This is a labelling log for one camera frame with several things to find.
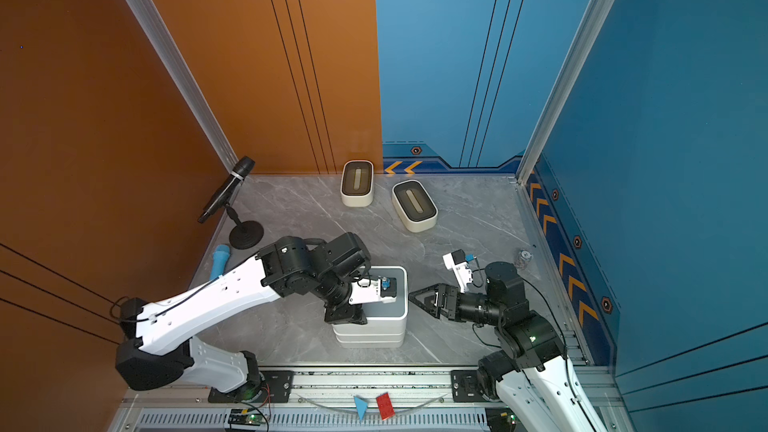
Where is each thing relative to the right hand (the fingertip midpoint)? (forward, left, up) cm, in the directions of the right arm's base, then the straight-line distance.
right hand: (420, 302), depth 64 cm
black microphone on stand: (+33, +57, -21) cm, 69 cm away
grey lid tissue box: (-2, +5, +2) cm, 6 cm away
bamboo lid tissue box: (-3, +12, -19) cm, 23 cm away
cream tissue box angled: (+40, -1, -16) cm, 43 cm away
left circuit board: (-18, +43, -26) cm, 53 cm away
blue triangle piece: (-16, +14, -23) cm, 31 cm away
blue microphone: (+21, +62, -20) cm, 68 cm away
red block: (-16, +8, -22) cm, 28 cm away
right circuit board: (-18, -19, -24) cm, 36 cm away
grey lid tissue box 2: (-4, +10, -1) cm, 11 cm away
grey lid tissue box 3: (-3, +12, -13) cm, 18 cm away
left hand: (0, +12, -1) cm, 12 cm away
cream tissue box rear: (+51, +20, -15) cm, 57 cm away
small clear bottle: (+21, -34, -18) cm, 44 cm away
